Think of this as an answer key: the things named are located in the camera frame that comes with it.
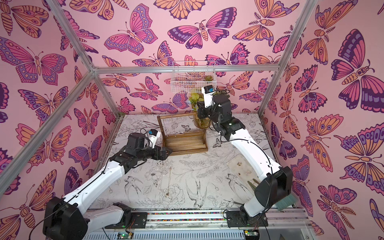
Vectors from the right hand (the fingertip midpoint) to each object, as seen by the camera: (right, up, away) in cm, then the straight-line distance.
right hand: (200, 100), depth 74 cm
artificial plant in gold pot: (+2, -10, +37) cm, 38 cm away
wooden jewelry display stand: (-10, -24, +31) cm, 40 cm away
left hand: (-17, -25, +7) cm, 31 cm away
